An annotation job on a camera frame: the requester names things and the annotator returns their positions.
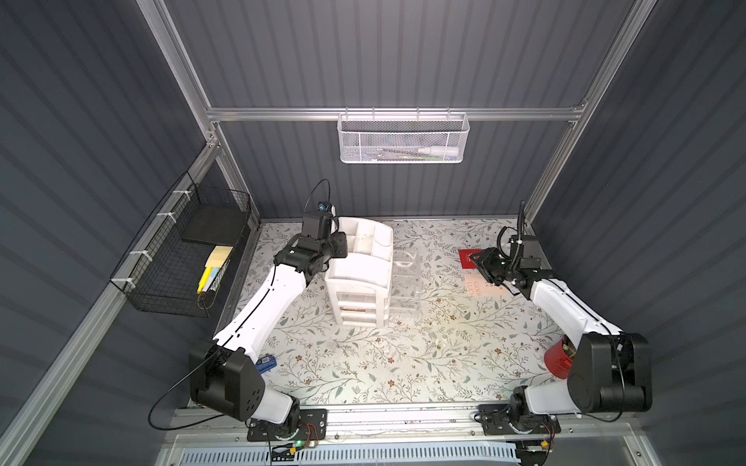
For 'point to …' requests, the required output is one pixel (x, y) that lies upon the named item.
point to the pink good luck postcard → (476, 285)
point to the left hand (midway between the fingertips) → (344, 240)
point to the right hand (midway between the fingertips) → (477, 258)
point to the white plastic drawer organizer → (360, 284)
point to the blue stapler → (265, 363)
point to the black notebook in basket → (213, 223)
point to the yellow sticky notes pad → (218, 255)
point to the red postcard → (465, 255)
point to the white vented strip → (486, 454)
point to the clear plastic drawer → (405, 294)
